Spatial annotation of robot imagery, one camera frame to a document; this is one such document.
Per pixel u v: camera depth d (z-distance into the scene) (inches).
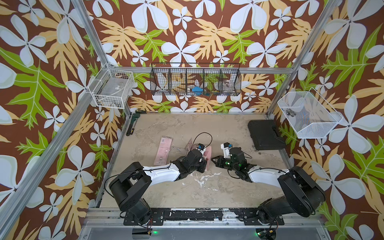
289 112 33.4
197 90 37.0
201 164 28.3
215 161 34.2
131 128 43.7
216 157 33.6
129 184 18.8
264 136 41.1
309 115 32.1
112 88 33.9
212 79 38.3
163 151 38.7
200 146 30.3
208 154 35.2
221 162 30.9
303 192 17.0
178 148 38.9
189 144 39.9
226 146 32.4
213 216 29.5
